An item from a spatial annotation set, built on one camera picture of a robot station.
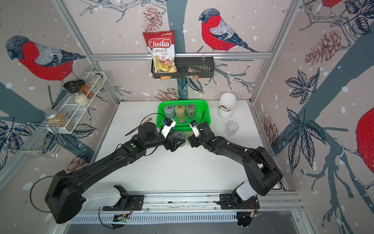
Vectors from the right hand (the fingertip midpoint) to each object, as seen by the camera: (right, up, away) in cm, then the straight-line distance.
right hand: (193, 134), depth 90 cm
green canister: (-2, +15, +15) cm, 21 cm away
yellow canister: (-10, +15, +14) cm, 22 cm away
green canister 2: (-7, 0, -1) cm, 7 cm away
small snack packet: (-1, +42, +2) cm, 42 cm away
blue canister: (-18, +15, +14) cm, 27 cm away
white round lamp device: (+26, +20, +17) cm, 37 cm away
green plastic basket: (+8, +13, +23) cm, 28 cm away
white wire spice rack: (-58, +14, -22) cm, 64 cm away
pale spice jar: (-58, +33, -6) cm, 67 cm away
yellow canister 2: (-2, +1, -1) cm, 2 cm away
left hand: (-6, +3, -16) cm, 18 cm away
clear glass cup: (+27, +4, +10) cm, 29 cm away
